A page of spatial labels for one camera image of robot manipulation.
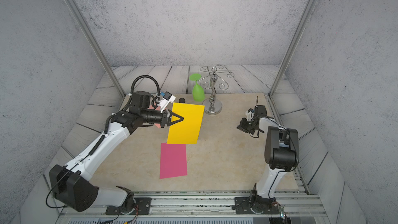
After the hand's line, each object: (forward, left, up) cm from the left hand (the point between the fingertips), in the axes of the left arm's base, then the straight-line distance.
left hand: (183, 119), depth 69 cm
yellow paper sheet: (-3, -1, -5) cm, 6 cm away
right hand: (+13, -31, -24) cm, 42 cm away
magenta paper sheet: (-6, +8, -31) cm, 33 cm away
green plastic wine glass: (+29, -6, -11) cm, 32 cm away
